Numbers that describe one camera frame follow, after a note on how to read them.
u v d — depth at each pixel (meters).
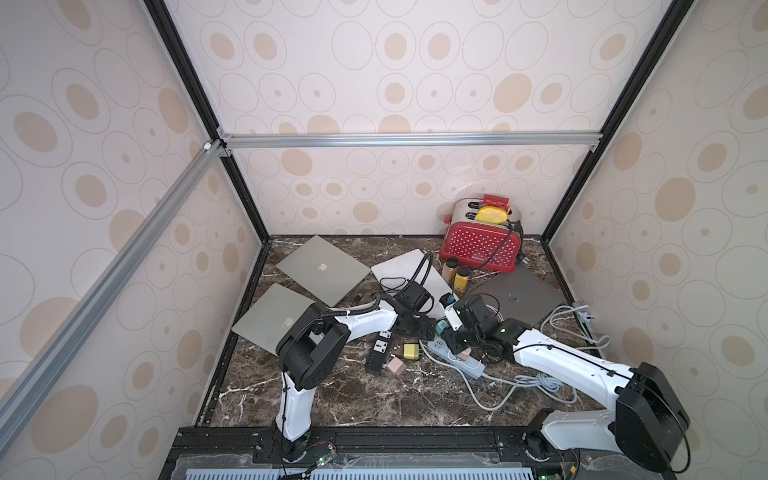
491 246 1.00
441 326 0.83
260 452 0.73
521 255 1.08
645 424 0.40
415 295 0.74
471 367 0.83
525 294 1.05
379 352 0.87
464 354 0.82
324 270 1.09
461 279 0.97
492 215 0.98
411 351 0.87
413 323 0.79
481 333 0.64
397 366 0.85
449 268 1.00
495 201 1.00
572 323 0.97
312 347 0.50
